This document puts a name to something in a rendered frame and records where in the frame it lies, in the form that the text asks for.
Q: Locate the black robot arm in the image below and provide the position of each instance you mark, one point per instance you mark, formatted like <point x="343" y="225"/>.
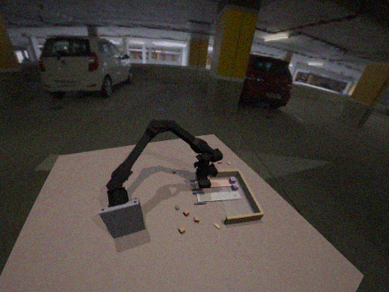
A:
<point x="117" y="195"/>

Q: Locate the grey flat strip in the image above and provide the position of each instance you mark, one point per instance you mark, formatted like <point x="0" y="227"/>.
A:
<point x="208" y="197"/>

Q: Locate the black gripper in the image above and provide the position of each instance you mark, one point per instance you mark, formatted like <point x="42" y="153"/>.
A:
<point x="201" y="174"/>

